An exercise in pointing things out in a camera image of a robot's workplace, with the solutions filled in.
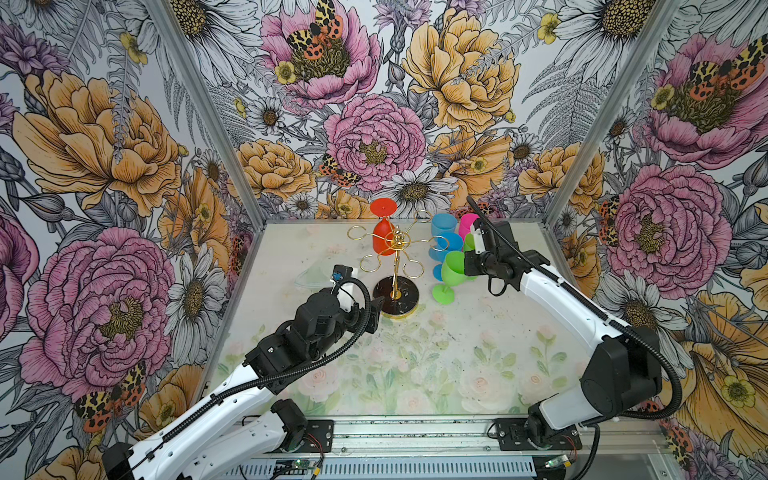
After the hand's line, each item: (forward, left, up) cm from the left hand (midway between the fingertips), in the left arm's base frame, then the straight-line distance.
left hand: (363, 302), depth 71 cm
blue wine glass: (+26, -24, -9) cm, 37 cm away
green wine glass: (+12, -24, -5) cm, 27 cm away
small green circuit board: (-29, +16, -25) cm, 42 cm away
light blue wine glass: (+35, -25, -10) cm, 44 cm away
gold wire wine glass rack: (+16, -9, -23) cm, 29 cm away
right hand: (+15, -29, -7) cm, 33 cm away
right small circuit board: (-29, -46, -24) cm, 59 cm away
